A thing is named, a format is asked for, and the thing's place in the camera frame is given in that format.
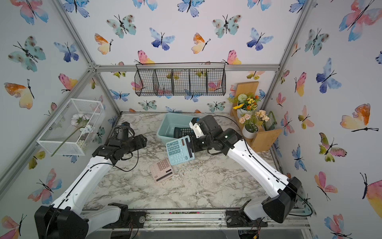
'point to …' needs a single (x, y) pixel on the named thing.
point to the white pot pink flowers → (252, 123)
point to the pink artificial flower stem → (80, 119)
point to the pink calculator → (161, 170)
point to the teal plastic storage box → (165, 133)
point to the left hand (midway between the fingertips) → (143, 138)
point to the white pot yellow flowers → (245, 104)
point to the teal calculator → (180, 151)
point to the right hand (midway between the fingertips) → (190, 143)
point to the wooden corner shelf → (264, 138)
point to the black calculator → (179, 132)
